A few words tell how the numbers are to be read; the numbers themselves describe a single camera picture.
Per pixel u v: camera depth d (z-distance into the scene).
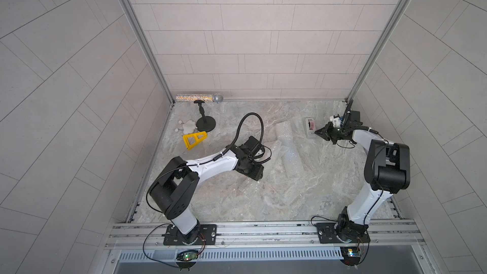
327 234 0.71
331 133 0.83
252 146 0.68
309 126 1.00
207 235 0.71
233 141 0.63
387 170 0.49
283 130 0.96
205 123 1.04
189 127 1.01
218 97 0.88
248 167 0.72
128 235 0.72
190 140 0.97
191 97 0.89
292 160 0.85
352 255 0.68
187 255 0.65
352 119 0.77
